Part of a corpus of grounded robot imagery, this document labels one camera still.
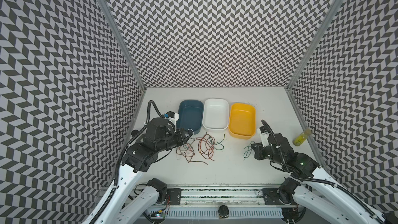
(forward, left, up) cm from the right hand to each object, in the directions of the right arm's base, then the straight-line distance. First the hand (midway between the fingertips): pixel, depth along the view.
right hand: (252, 144), depth 76 cm
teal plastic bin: (+25, +33, -9) cm, 42 cm away
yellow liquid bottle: (+5, -29, -8) cm, 30 cm away
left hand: (0, +28, +14) cm, 31 cm away
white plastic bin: (+26, +17, -10) cm, 32 cm away
